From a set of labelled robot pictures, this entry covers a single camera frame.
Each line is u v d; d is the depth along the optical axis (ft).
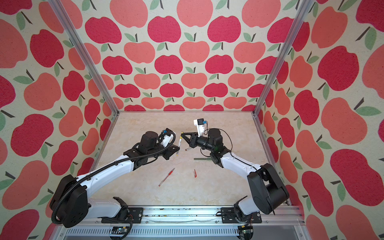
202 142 2.39
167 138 2.36
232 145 2.29
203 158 3.13
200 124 2.36
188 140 2.47
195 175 2.90
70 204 1.35
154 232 2.31
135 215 2.45
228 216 2.41
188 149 3.24
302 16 2.35
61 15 2.35
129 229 2.29
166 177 2.87
